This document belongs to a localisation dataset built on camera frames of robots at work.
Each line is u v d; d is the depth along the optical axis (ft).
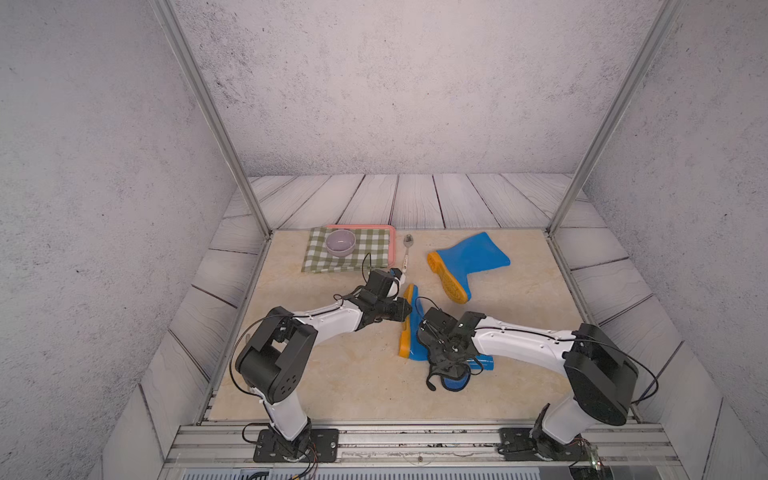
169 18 2.32
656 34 2.40
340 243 3.66
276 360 1.54
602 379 1.43
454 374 2.64
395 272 2.78
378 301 2.38
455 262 3.44
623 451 2.38
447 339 2.04
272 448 2.34
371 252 3.76
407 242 3.86
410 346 2.81
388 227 4.02
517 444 2.38
